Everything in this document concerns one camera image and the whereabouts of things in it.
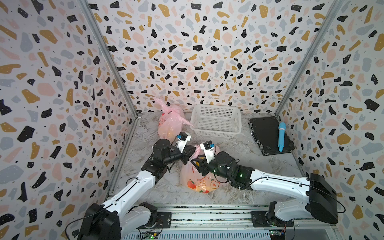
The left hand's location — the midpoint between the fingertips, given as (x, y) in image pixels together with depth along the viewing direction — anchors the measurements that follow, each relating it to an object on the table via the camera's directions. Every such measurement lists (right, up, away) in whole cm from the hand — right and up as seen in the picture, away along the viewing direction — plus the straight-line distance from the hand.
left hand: (198, 148), depth 74 cm
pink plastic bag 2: (-2, -17, +3) cm, 17 cm away
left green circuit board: (-23, -40, -4) cm, 47 cm away
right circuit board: (+38, -41, -3) cm, 56 cm away
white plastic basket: (+13, +15, +43) cm, 47 cm away
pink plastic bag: (-18, +12, +20) cm, 30 cm away
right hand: (-2, -5, -4) cm, 6 cm away
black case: (+48, +7, +33) cm, 58 cm away
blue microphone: (+57, +10, +29) cm, 65 cm away
